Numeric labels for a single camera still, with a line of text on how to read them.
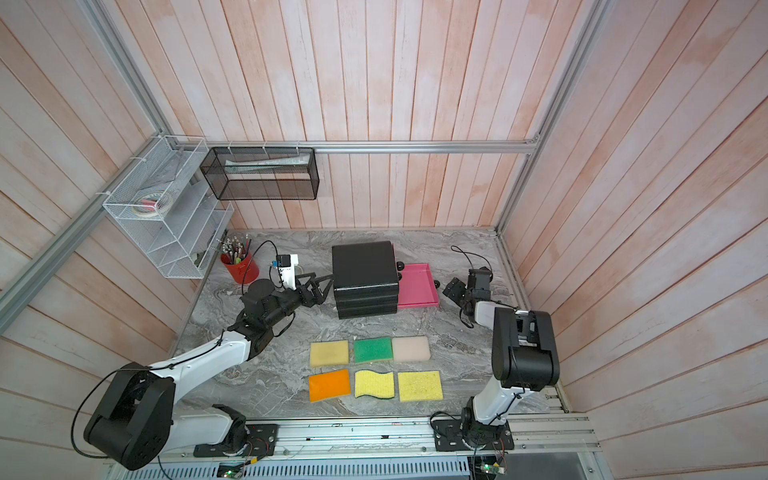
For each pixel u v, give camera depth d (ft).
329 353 2.84
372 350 2.87
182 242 2.56
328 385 2.69
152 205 2.25
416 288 3.34
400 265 2.95
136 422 1.35
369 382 2.66
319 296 2.39
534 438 2.45
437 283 3.30
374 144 3.20
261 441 2.40
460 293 2.93
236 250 3.06
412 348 2.89
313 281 2.34
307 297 2.38
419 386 2.66
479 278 2.52
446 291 3.03
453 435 2.40
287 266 2.36
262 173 3.45
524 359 1.54
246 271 3.27
